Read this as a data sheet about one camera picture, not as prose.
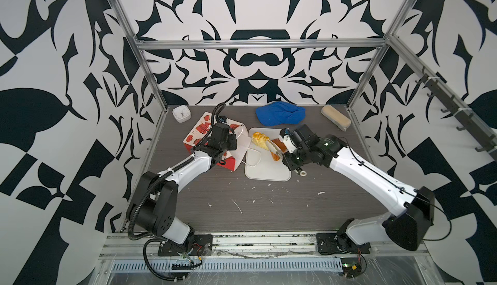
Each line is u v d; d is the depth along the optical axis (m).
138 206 0.39
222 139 0.70
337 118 1.12
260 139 0.88
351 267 0.71
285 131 0.70
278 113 1.12
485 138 0.55
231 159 0.87
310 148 0.57
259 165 0.92
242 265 0.65
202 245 0.74
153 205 0.44
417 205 0.42
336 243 0.67
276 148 0.81
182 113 1.12
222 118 0.79
